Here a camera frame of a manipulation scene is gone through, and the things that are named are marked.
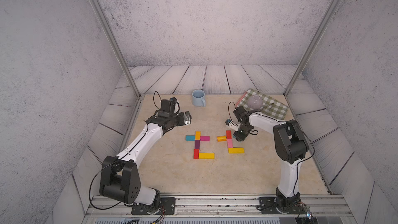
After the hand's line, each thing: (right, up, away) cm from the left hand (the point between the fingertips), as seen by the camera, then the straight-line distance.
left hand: (186, 117), depth 86 cm
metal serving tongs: (+59, +7, +28) cm, 65 cm away
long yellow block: (+10, -22, +3) cm, 24 cm away
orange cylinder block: (+20, -14, +11) cm, 27 cm away
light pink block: (+25, -16, +8) cm, 31 cm away
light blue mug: (+6, +12, +25) cm, 28 cm away
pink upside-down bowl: (+46, +9, +25) cm, 53 cm away
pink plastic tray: (+38, +11, +32) cm, 51 cm away
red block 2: (+25, -11, +10) cm, 29 cm away
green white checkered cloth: (+62, +3, +25) cm, 67 cm away
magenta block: (+10, -14, +11) cm, 20 cm away
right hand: (+33, -12, +11) cm, 37 cm away
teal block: (+1, -13, +11) cm, 17 cm away
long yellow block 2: (+28, -20, +5) cm, 35 cm away
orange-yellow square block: (+6, -12, +12) cm, 17 cm away
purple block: (+5, -17, +8) cm, 19 cm away
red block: (+5, -21, +4) cm, 22 cm away
